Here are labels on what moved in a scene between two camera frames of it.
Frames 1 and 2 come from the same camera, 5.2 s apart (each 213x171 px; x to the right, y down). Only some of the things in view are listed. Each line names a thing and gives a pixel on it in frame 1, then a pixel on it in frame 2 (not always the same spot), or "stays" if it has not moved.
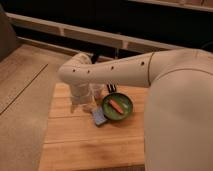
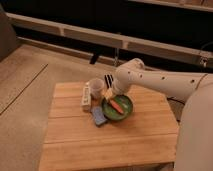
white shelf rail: (128, 41) stays
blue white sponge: (99, 116) stays
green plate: (122, 101) stays
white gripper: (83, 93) → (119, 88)
